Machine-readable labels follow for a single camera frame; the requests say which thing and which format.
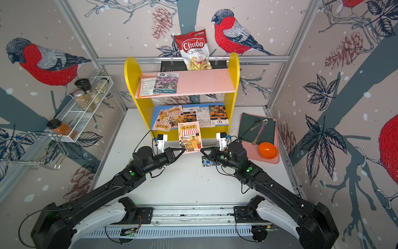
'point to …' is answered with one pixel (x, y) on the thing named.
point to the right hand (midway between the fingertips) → (201, 150)
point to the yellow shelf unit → (167, 98)
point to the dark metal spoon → (257, 120)
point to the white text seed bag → (203, 116)
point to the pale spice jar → (101, 85)
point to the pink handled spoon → (264, 122)
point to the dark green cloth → (250, 125)
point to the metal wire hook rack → (58, 161)
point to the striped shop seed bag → (189, 137)
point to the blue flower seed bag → (206, 162)
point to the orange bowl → (268, 150)
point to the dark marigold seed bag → (189, 114)
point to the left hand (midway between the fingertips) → (186, 148)
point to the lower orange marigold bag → (218, 114)
